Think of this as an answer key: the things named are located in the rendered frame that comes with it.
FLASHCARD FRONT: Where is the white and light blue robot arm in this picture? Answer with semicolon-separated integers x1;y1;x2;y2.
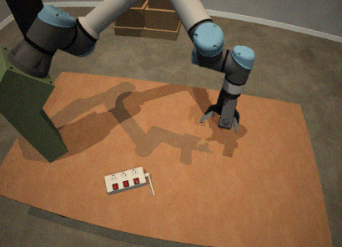
8;0;255;129

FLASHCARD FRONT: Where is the white power strip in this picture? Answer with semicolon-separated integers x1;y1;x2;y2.
104;167;155;196

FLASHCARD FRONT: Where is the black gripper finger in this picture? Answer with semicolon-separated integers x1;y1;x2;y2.
199;104;217;123
233;109;239;133

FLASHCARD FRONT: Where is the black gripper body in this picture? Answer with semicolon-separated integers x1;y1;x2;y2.
215;86;241;115

